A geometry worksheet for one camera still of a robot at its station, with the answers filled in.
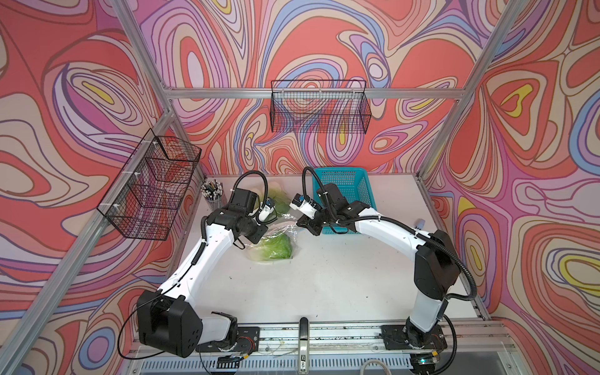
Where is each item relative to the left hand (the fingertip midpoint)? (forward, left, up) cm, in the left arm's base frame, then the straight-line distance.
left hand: (260, 228), depth 82 cm
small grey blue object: (+11, -66, -13) cm, 68 cm away
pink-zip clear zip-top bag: (+1, -9, -2) cm, 10 cm away
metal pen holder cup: (+17, +21, +1) cm, 27 cm away
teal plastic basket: (+35, -41, -12) cm, 55 cm away
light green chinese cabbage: (-4, -4, -6) cm, 9 cm away
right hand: (+2, -15, -2) cm, 15 cm away
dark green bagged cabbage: (+16, -6, -4) cm, 18 cm away
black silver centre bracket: (-35, -15, -13) cm, 40 cm away
